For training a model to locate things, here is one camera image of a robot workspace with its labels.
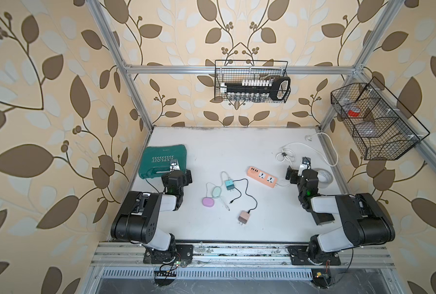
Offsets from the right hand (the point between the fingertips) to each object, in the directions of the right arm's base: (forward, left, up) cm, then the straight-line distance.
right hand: (300, 168), depth 93 cm
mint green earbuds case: (-9, +44, -6) cm, 45 cm away
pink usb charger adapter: (-22, +31, -5) cm, 39 cm away
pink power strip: (-2, +19, -5) cm, 20 cm away
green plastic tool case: (+9, +77, -1) cm, 77 cm away
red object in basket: (+11, -19, +26) cm, 34 cm away
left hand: (+1, +65, 0) cm, 65 cm away
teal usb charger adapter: (-6, +37, -5) cm, 37 cm away
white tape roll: (-2, -15, -7) cm, 16 cm away
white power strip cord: (+13, +1, -6) cm, 14 cm away
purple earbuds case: (-14, +47, -6) cm, 50 cm away
